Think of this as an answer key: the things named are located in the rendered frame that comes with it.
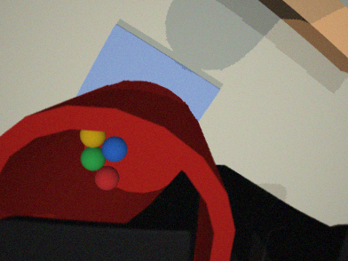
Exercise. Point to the yellow marble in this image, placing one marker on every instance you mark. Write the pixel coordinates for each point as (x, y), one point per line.
(92, 138)

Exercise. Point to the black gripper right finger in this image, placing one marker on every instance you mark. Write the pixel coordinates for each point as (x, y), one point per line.
(268, 229)

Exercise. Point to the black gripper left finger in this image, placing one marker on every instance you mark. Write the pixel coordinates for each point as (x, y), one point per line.
(159, 232)

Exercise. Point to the green marble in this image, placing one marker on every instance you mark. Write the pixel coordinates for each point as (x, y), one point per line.
(92, 158)

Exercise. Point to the red cup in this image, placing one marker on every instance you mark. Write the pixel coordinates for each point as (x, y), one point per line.
(41, 174)

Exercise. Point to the red marble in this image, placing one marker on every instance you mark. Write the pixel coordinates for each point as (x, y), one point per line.
(107, 178)

